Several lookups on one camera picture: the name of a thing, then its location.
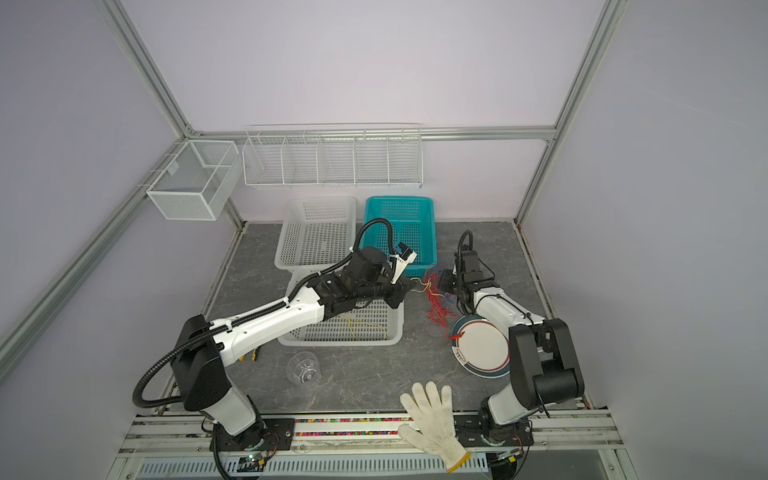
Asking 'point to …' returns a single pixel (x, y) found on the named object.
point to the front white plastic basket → (366, 324)
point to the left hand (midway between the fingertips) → (414, 288)
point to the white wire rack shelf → (363, 155)
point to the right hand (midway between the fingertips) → (449, 279)
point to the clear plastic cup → (304, 368)
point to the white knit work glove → (435, 421)
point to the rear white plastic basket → (318, 231)
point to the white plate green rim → (483, 350)
